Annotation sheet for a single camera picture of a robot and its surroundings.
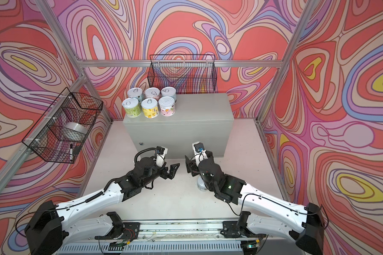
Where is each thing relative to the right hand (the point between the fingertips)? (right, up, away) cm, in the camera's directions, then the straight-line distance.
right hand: (195, 158), depth 72 cm
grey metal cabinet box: (+6, +18, +1) cm, 19 cm away
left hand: (-10, -2, +6) cm, 12 cm away
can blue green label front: (+3, -16, +11) cm, 19 cm away
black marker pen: (-57, +2, 0) cm, 57 cm away
